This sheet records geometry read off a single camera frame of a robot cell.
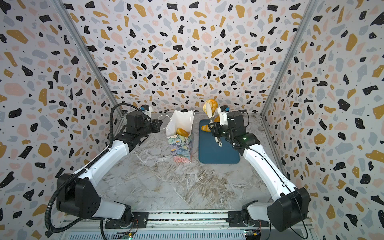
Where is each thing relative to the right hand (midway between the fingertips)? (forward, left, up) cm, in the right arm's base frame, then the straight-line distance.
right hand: (207, 122), depth 74 cm
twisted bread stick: (+19, 0, -28) cm, 34 cm away
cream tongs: (+6, -1, +2) cm, 6 cm away
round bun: (+10, -3, +3) cm, 11 cm away
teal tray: (+2, -3, -33) cm, 34 cm away
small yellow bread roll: (+10, +16, -21) cm, 28 cm away
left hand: (+6, +24, -3) cm, 25 cm away
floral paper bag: (-5, +14, -14) cm, 21 cm away
